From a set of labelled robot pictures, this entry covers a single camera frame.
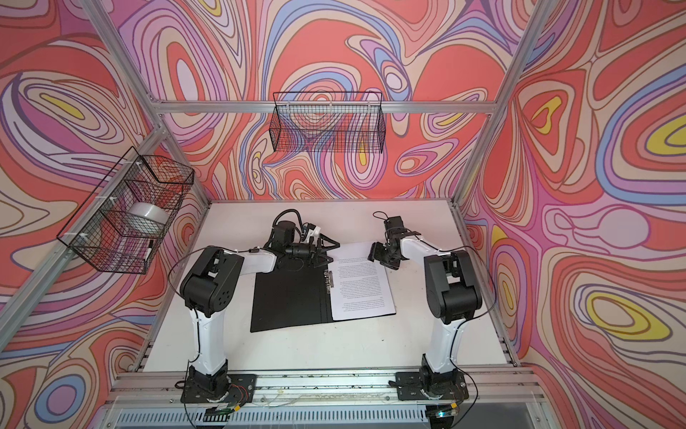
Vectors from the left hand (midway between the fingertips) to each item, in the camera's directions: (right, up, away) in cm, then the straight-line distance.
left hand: (337, 253), depth 90 cm
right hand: (+15, -5, +9) cm, 18 cm away
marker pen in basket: (-52, +2, -17) cm, 55 cm away
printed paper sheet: (+9, -13, +4) cm, 16 cm away
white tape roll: (-51, +11, -19) cm, 55 cm away
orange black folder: (-15, -16, +1) cm, 22 cm away
